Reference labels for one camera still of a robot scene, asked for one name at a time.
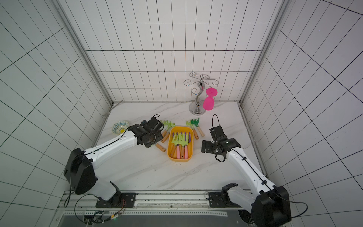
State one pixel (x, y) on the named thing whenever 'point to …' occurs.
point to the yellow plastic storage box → (170, 146)
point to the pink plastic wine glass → (208, 102)
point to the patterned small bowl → (120, 127)
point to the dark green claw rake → (196, 123)
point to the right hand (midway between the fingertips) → (205, 147)
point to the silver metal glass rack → (194, 108)
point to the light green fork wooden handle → (176, 140)
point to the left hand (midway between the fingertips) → (156, 141)
